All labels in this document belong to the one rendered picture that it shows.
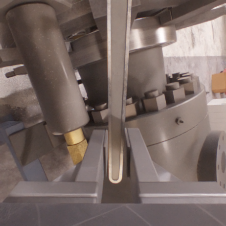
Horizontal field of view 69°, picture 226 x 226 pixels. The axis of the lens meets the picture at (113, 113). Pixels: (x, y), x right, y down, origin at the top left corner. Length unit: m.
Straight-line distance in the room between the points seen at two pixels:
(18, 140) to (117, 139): 0.68
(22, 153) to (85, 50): 0.53
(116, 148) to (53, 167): 1.05
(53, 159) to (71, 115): 0.92
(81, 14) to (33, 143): 0.62
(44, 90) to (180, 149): 0.39
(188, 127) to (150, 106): 0.13
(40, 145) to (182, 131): 0.62
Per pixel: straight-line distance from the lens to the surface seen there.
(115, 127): 0.15
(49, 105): 0.28
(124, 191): 0.56
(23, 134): 0.82
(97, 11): 0.30
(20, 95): 1.08
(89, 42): 0.50
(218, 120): 4.39
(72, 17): 0.37
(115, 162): 0.17
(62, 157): 1.22
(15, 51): 0.47
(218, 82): 5.00
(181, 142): 0.51
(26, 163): 0.84
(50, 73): 0.27
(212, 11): 0.78
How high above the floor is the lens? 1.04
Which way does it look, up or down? 43 degrees down
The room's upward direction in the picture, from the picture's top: 88 degrees clockwise
